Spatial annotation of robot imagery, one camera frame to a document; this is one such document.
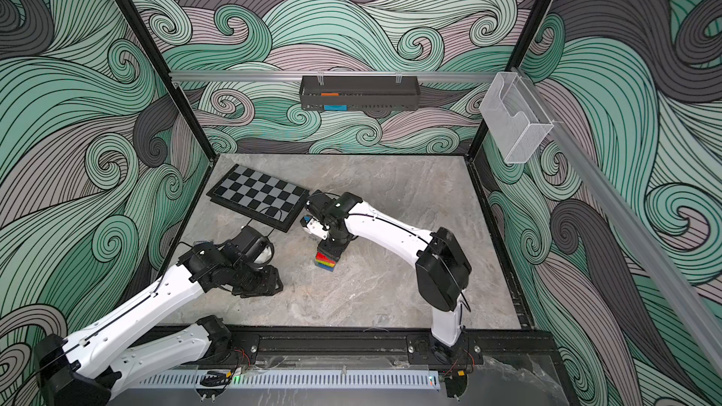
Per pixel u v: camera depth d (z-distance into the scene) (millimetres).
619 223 536
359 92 941
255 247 592
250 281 614
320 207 646
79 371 379
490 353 739
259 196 1021
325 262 855
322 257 721
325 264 857
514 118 762
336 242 687
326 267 869
